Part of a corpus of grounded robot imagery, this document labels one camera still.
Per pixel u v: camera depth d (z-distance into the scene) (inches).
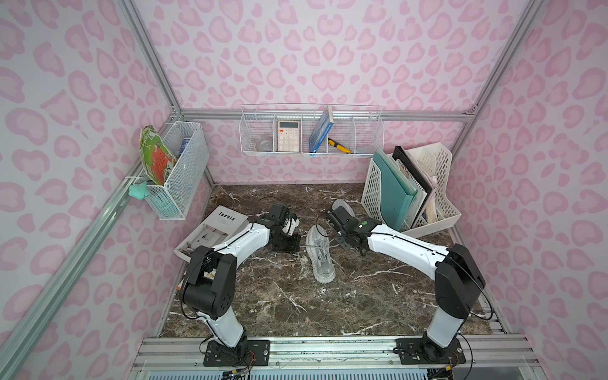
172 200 28.7
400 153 35.2
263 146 36.8
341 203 42.4
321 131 34.7
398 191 30.2
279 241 30.3
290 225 34.8
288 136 37.2
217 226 38.8
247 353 28.3
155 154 29.4
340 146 38.5
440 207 42.1
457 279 17.8
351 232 25.0
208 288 18.2
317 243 36.9
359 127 39.6
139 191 24.6
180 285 18.7
